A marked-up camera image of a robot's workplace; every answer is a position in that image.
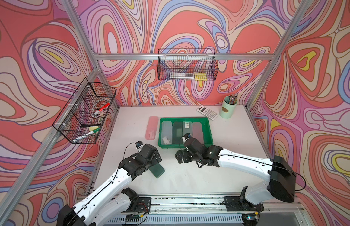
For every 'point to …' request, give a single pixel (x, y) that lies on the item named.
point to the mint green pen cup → (227, 109)
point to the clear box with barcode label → (187, 128)
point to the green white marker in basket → (90, 133)
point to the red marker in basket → (104, 107)
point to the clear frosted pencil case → (166, 133)
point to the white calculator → (207, 112)
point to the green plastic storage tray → (208, 136)
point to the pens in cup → (233, 99)
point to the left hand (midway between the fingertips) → (155, 158)
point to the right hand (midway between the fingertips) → (183, 157)
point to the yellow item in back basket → (200, 76)
